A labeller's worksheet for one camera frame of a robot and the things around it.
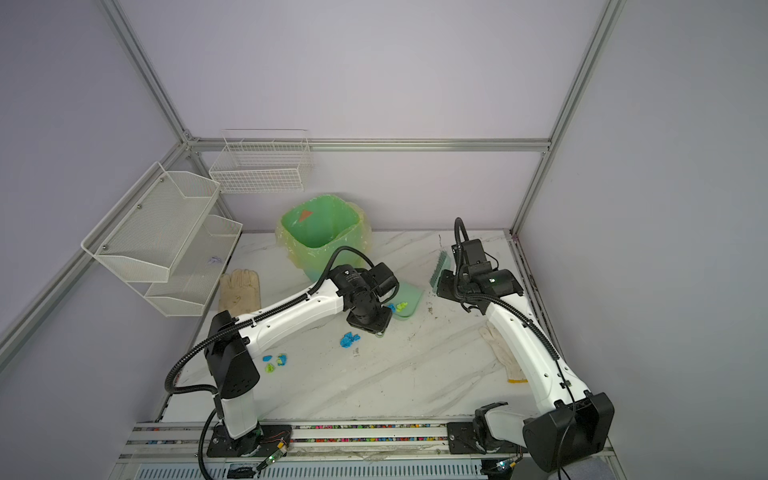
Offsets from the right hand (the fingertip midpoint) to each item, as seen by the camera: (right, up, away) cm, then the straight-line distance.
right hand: (442, 283), depth 78 cm
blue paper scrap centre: (-27, -19, +13) cm, 35 cm away
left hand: (-17, -12, 0) cm, 21 cm away
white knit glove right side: (+20, -22, +10) cm, 32 cm away
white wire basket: (-56, +38, +18) cm, 70 cm away
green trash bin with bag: (-40, +17, +21) cm, 49 cm away
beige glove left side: (-67, -5, +25) cm, 71 cm away
